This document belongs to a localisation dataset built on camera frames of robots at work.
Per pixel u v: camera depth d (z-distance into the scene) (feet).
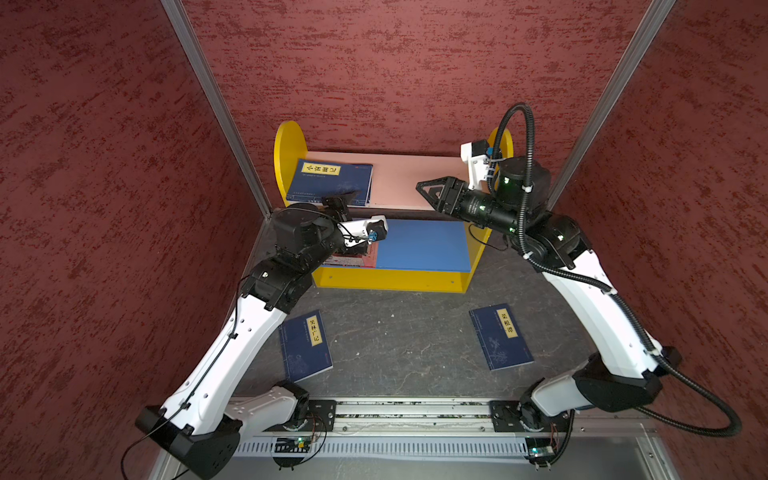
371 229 1.72
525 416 2.17
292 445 2.34
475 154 1.68
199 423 1.19
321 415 2.43
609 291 1.29
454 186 1.62
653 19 2.35
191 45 2.49
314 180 2.25
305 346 2.81
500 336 2.87
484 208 1.58
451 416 2.49
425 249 2.94
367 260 2.88
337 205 1.84
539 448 2.33
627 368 1.29
